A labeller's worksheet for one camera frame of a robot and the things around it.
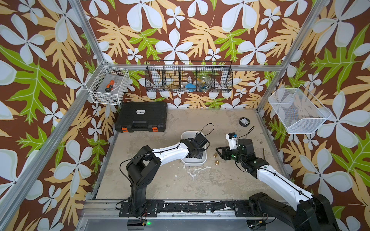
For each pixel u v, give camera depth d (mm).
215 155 932
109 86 797
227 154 733
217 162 890
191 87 935
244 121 1108
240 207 735
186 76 980
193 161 889
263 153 956
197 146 693
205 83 982
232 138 739
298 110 817
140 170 479
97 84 817
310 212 393
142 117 1076
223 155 749
